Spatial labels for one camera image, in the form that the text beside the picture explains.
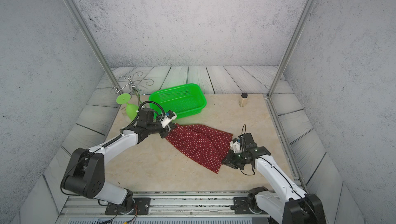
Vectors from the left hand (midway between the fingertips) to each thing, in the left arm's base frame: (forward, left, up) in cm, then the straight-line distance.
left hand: (176, 124), depth 87 cm
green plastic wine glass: (+5, +24, +7) cm, 25 cm away
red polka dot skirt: (-9, -17, -9) cm, 21 cm away
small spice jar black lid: (+24, -44, -6) cm, 50 cm away
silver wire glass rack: (+19, +24, +15) cm, 34 cm away
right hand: (-20, -25, -6) cm, 32 cm away
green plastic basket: (+31, -1, -13) cm, 34 cm away
